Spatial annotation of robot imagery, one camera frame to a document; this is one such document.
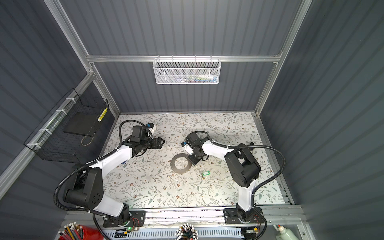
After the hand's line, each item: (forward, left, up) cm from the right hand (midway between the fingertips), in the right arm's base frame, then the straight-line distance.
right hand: (194, 160), depth 93 cm
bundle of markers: (-39, +2, +16) cm, 42 cm away
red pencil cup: (-38, +47, +15) cm, 63 cm away
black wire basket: (+1, +60, +31) cm, 67 cm away
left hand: (+8, +22, +10) cm, 26 cm away
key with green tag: (-8, -6, -1) cm, 11 cm away
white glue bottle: (-38, -40, +6) cm, 55 cm away
